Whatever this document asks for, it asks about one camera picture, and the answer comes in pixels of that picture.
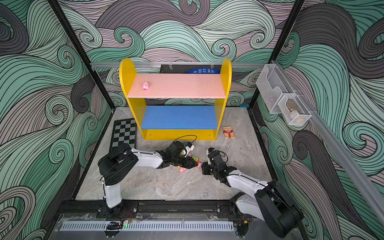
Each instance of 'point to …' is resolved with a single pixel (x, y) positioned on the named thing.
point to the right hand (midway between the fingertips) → (204, 166)
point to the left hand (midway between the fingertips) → (197, 163)
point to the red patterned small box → (228, 132)
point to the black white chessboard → (124, 131)
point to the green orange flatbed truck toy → (196, 159)
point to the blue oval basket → (203, 70)
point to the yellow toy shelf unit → (176, 122)
